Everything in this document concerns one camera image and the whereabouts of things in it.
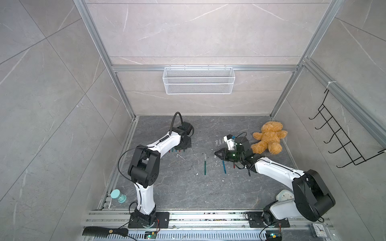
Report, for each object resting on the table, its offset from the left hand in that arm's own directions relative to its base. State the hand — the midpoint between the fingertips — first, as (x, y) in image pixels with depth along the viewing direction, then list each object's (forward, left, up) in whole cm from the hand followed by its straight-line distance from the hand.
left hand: (187, 144), depth 95 cm
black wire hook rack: (-21, -69, +25) cm, 77 cm away
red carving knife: (-20, +6, +26) cm, 33 cm away
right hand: (-11, -17, +5) cm, 21 cm away
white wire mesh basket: (+32, -8, +26) cm, 42 cm away
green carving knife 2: (-12, -11, -7) cm, 17 cm away
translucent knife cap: (+5, -20, -7) cm, 22 cm away
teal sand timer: (-31, +36, +3) cm, 47 cm away
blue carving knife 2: (-13, -23, -7) cm, 27 cm away
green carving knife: (-18, +6, +23) cm, 30 cm away
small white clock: (-48, -62, -4) cm, 78 cm away
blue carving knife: (-5, +7, 0) cm, 9 cm away
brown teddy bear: (+3, -55, 0) cm, 55 cm away
